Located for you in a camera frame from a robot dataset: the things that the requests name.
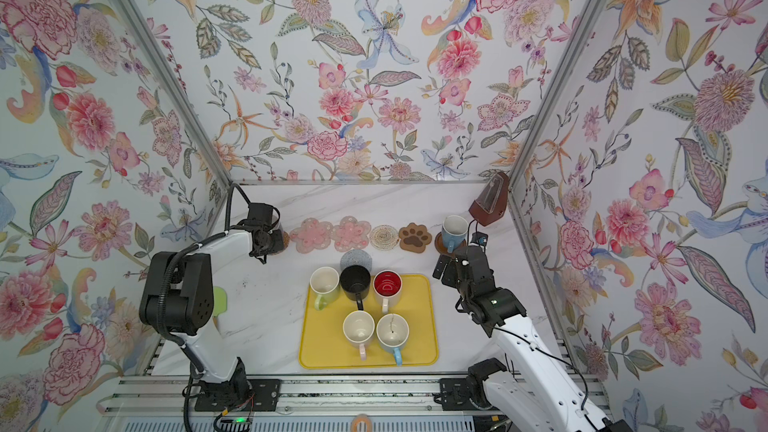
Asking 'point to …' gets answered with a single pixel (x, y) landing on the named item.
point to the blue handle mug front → (392, 332)
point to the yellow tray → (323, 344)
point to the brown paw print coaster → (414, 238)
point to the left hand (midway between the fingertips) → (279, 242)
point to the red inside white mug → (387, 284)
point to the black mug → (355, 281)
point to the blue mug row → (454, 231)
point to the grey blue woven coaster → (356, 257)
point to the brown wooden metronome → (490, 203)
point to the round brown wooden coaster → (441, 248)
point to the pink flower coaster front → (311, 235)
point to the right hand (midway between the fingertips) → (454, 261)
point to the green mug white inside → (324, 283)
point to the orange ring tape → (362, 417)
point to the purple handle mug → (275, 242)
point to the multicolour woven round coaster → (383, 237)
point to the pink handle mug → (358, 328)
